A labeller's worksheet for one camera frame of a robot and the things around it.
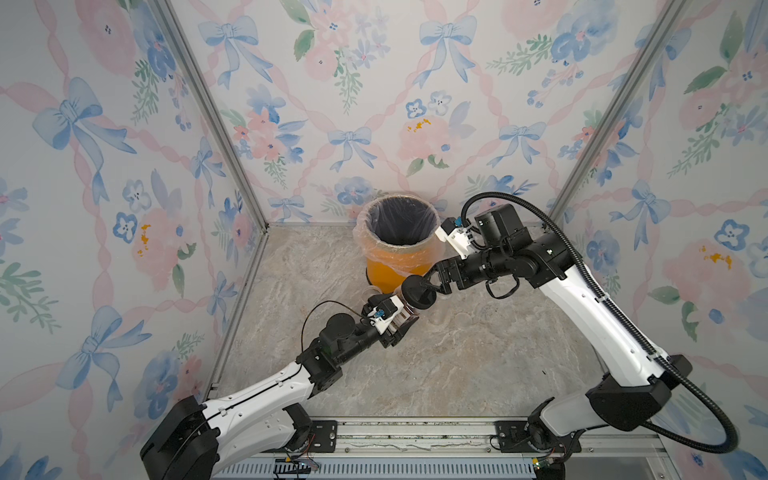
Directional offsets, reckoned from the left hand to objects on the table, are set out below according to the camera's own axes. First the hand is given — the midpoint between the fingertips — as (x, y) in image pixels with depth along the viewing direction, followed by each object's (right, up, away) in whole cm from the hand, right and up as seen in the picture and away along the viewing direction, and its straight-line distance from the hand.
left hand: (406, 303), depth 72 cm
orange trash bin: (-1, +18, +32) cm, 36 cm away
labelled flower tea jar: (0, -1, -5) cm, 6 cm away
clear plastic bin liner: (-1, +18, +31) cm, 36 cm away
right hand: (+4, +9, -3) cm, 11 cm away
